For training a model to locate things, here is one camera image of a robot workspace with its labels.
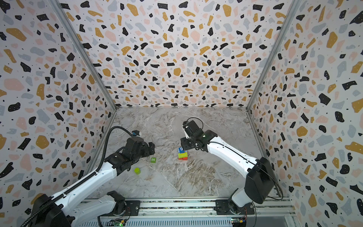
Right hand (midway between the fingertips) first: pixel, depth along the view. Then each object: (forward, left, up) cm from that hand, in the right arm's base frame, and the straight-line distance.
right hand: (182, 140), depth 80 cm
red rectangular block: (-3, -1, -17) cm, 17 cm away
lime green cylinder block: (-12, +27, -15) cm, 33 cm away
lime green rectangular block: (-3, +1, -13) cm, 14 cm away
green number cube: (-5, +19, -16) cm, 25 cm away
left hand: (-2, +19, -2) cm, 20 cm away
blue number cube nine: (-1, +1, -10) cm, 10 cm away
